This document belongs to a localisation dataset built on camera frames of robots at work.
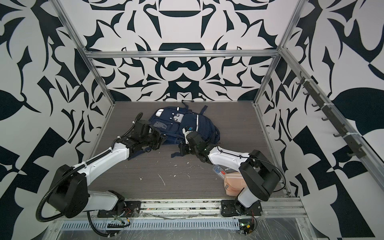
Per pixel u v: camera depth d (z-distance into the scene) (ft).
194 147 2.18
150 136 2.39
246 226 2.33
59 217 1.43
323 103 1.94
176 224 2.34
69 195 1.35
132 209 2.44
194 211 2.44
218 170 2.83
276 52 3.02
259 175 1.46
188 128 2.57
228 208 2.43
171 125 3.10
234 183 2.62
